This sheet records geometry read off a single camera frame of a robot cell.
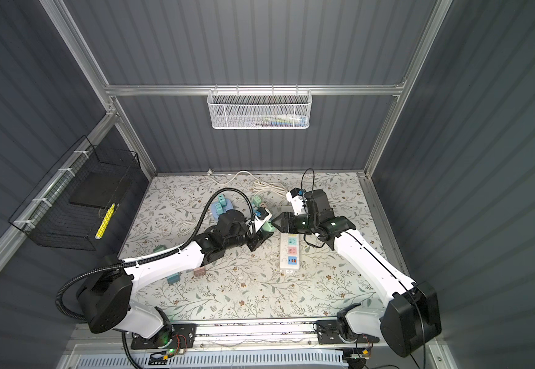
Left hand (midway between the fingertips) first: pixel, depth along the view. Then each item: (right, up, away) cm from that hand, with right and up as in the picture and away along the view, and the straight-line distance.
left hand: (269, 227), depth 81 cm
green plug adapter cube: (0, +1, -4) cm, 4 cm away
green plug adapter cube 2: (-45, -10, +11) cm, 47 cm away
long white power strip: (+8, -11, +9) cm, 16 cm away
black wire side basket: (-63, +7, -9) cm, 64 cm away
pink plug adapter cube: (-26, -17, +4) cm, 31 cm away
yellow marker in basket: (-50, +2, -13) cm, 52 cm away
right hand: (+3, +2, -4) cm, 5 cm away
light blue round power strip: (-19, +7, +23) cm, 31 cm away
